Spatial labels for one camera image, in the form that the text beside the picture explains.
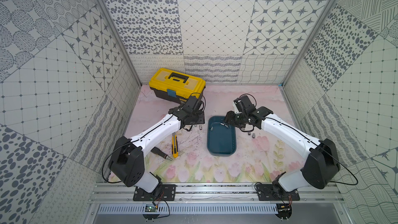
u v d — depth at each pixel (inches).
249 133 37.4
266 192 28.9
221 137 35.6
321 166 16.5
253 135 36.6
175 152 33.8
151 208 28.2
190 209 27.6
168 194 28.8
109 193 29.4
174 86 38.4
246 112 25.1
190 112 25.0
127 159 16.6
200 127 38.0
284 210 28.6
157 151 33.9
